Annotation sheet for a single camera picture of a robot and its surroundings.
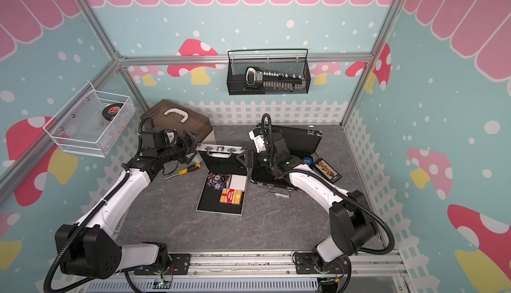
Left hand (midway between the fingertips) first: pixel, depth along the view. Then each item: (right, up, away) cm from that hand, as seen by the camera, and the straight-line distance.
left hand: (191, 180), depth 80 cm
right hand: (+13, -5, -6) cm, 15 cm away
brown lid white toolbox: (-17, +30, +17) cm, 38 cm away
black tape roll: (-31, +28, -2) cm, 42 cm away
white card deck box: (+18, -3, +13) cm, 22 cm away
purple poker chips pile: (+6, -3, +14) cm, 16 cm away
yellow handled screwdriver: (-9, +2, +17) cm, 20 cm away
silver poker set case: (+11, -5, +14) cm, 19 cm away
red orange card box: (+14, -9, +9) cm, 19 cm away
